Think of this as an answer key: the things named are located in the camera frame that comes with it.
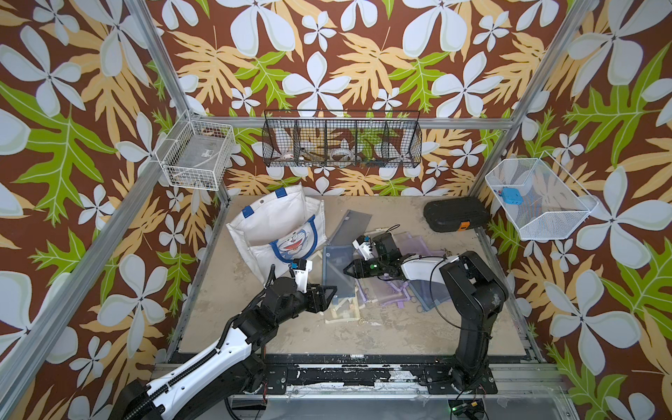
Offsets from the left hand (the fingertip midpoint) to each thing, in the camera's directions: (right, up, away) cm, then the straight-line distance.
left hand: (330, 285), depth 76 cm
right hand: (+6, +2, +17) cm, 18 cm away
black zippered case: (+52, +22, +32) cm, 65 cm away
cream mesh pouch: (+5, -10, +10) cm, 15 cm away
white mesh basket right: (+67, +25, +5) cm, 72 cm away
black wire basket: (+4, +51, +20) cm, 55 cm away
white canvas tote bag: (-18, +17, +23) cm, 34 cm away
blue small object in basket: (+61, +28, +10) cm, 68 cm away
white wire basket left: (-45, +42, +10) cm, 62 cm away
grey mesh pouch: (+9, +18, +35) cm, 40 cm away
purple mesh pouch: (+21, -6, +14) cm, 26 cm away
